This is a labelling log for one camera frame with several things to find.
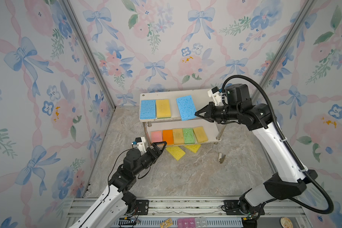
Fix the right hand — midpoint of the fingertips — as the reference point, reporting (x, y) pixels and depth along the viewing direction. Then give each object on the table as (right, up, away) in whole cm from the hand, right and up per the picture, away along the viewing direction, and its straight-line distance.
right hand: (196, 112), depth 62 cm
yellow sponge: (-8, -24, +31) cm, 40 cm away
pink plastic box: (-3, -53, +7) cm, 54 cm away
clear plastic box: (+3, -53, +7) cm, 53 cm away
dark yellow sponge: (+8, -12, +31) cm, 34 cm away
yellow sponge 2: (+3, -22, +33) cm, 40 cm away
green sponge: (0, -14, +31) cm, 33 cm away
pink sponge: (-21, -14, +30) cm, 39 cm away
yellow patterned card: (-13, -54, +7) cm, 56 cm away
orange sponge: (-14, -13, +31) cm, 36 cm away
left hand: (-14, -16, +9) cm, 24 cm away
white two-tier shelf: (-12, -2, +7) cm, 14 cm away
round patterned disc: (+46, -54, +8) cm, 71 cm away
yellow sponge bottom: (-7, -13, +31) cm, 34 cm away
